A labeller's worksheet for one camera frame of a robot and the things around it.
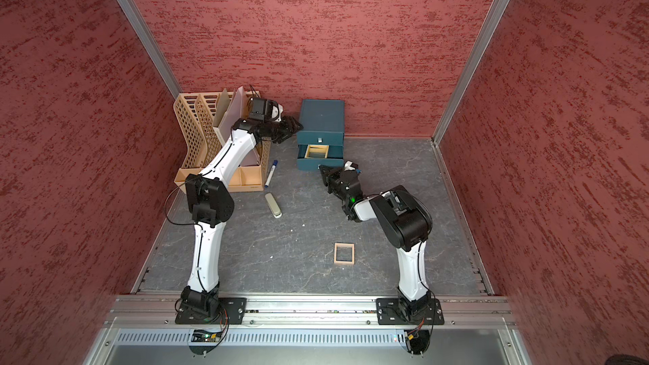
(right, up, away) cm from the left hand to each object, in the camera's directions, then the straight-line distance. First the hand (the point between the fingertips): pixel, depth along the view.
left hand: (298, 132), depth 95 cm
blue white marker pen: (-13, -16, +11) cm, 24 cm away
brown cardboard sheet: (-29, +11, 0) cm, 31 cm away
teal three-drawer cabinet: (+9, -1, 0) cm, 9 cm away
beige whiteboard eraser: (-9, -28, 0) cm, 30 cm away
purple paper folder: (-23, +6, -4) cm, 24 cm away
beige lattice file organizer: (-41, +8, +2) cm, 42 cm away
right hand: (+8, -14, 0) cm, 16 cm away
